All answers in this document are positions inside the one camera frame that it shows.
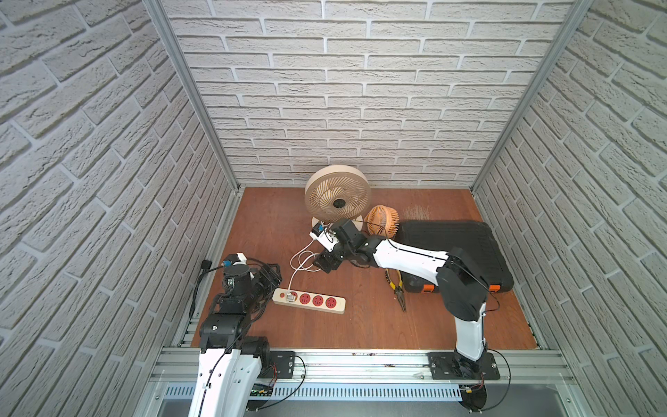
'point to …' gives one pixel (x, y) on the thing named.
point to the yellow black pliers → (399, 289)
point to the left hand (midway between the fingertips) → (269, 265)
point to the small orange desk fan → (381, 220)
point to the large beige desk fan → (337, 192)
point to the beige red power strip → (317, 301)
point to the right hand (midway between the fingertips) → (324, 252)
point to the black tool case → (476, 238)
